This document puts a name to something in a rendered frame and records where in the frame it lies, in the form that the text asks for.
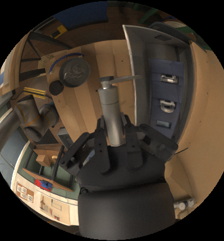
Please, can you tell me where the black metal trestle frame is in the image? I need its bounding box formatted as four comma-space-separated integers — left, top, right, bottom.
18, 31, 73, 82

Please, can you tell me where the small pale blue box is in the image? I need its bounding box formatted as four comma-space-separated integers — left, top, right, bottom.
156, 120, 172, 128

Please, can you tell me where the blue and white poster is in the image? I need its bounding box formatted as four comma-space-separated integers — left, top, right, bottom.
0, 71, 7, 88

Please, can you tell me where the blue rope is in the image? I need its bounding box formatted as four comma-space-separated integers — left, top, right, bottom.
48, 52, 85, 75

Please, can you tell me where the blue wall panel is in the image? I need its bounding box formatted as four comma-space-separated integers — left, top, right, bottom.
52, 1, 109, 30

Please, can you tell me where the grey metal beam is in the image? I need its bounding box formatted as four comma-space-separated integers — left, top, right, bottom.
0, 89, 17, 114

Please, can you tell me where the blue foam nest insert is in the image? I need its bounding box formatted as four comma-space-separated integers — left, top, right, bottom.
149, 58, 185, 139

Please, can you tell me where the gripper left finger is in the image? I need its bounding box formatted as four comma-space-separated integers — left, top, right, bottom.
58, 116, 111, 176

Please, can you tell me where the brown notice board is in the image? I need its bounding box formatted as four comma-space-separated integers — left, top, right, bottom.
16, 182, 35, 204

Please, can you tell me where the brown cardboard box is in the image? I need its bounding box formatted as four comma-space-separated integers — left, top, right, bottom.
36, 154, 52, 167

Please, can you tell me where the grey cylinder tool with lever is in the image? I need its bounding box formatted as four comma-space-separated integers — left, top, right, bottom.
98, 75, 143, 147

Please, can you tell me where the silver shackle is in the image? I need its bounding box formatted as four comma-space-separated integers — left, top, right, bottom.
159, 99, 177, 113
161, 74, 178, 84

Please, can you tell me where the red and blue tool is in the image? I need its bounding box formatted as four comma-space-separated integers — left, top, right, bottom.
34, 179, 53, 192

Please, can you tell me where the dark round dish with wire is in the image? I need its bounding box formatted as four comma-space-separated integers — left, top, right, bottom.
59, 57, 91, 88

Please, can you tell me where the silver bench vise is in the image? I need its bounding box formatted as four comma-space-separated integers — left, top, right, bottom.
173, 197, 197, 211

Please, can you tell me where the grey metal box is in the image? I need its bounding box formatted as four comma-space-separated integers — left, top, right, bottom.
56, 128, 73, 150

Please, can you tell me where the wooden shelf unit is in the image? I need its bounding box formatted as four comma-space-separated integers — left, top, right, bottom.
22, 145, 80, 192

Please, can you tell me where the yellow black striped bar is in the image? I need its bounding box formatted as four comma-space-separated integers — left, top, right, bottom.
23, 87, 47, 100

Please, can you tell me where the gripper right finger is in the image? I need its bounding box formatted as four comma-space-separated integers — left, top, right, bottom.
120, 113, 179, 170

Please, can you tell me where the beige wall poster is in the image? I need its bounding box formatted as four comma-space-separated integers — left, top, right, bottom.
39, 194, 71, 221

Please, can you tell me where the yellow and black box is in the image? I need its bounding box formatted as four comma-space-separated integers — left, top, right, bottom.
49, 24, 69, 40

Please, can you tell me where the black round disc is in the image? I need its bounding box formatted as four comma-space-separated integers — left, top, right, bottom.
49, 80, 65, 97

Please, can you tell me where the grey kit tray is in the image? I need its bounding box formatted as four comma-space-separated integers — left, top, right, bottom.
122, 24, 194, 144

